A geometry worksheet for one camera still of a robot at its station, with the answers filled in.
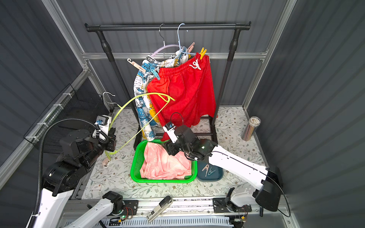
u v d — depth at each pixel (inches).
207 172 33.2
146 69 22.7
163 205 27.8
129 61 20.8
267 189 15.1
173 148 24.4
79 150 16.1
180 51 28.4
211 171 33.3
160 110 24.8
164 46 23.6
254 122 34.1
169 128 23.9
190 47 29.0
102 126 19.2
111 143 20.8
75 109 31.7
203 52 27.8
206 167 34.1
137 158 32.8
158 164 31.4
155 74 22.7
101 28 21.9
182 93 28.0
